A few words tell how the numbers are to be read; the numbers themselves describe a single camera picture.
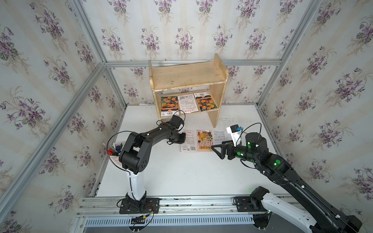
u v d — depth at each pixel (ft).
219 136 3.31
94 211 2.36
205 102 3.05
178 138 2.75
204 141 3.22
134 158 1.64
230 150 1.95
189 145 3.11
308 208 1.39
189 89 3.76
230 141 2.01
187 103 3.03
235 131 1.98
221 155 1.96
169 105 2.97
